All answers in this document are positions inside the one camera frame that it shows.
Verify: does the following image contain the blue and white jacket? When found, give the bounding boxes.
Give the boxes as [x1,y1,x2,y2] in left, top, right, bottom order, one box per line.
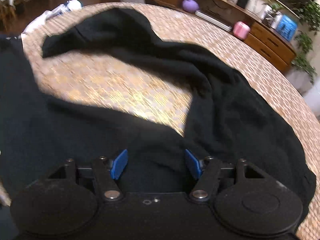
[44,0,83,22]

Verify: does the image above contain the pink container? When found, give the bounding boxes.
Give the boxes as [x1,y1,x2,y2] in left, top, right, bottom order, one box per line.
[233,21,251,40]

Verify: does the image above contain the small potted plant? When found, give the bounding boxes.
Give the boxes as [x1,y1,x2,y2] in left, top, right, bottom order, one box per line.
[261,2,285,28]

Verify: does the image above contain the green leafy plant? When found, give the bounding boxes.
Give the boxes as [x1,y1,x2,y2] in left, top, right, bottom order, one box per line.
[292,0,320,83]

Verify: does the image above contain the wooden sideboard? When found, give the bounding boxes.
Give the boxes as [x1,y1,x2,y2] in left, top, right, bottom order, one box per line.
[114,0,298,73]

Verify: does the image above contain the purple kettlebell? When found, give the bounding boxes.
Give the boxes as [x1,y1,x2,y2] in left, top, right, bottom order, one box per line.
[182,0,199,13]

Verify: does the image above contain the black pants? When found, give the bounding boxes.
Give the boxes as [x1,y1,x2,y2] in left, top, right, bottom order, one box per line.
[0,7,317,205]

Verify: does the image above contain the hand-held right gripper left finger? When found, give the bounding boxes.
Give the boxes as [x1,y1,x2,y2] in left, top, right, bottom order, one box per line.
[37,149,128,202]

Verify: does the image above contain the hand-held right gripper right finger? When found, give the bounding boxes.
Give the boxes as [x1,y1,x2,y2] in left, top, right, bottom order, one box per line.
[185,149,278,203]

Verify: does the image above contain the white flat device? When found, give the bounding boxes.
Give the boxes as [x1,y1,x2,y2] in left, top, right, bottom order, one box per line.
[195,10,232,32]

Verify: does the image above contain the wooden chair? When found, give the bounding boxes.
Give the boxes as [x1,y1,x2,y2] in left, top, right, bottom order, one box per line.
[0,0,26,28]

